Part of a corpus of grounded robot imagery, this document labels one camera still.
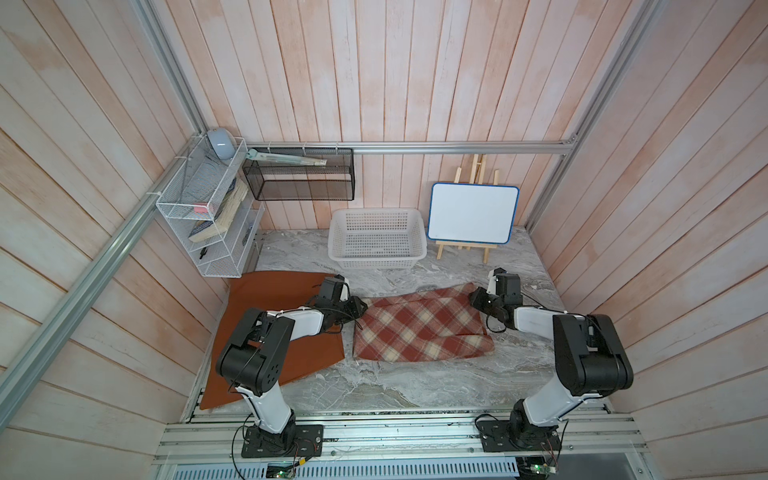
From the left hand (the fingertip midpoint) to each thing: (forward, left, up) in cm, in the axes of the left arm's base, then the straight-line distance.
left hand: (364, 310), depth 96 cm
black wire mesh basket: (+42, +34, +20) cm, 58 cm away
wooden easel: (+36, -38, +27) cm, 59 cm away
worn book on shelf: (+9, +43, +29) cm, 52 cm away
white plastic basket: (+34, -4, -1) cm, 34 cm away
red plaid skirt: (-5, -22, 0) cm, 22 cm away
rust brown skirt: (+11, +38, -6) cm, 40 cm away
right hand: (+6, -36, +1) cm, 37 cm away
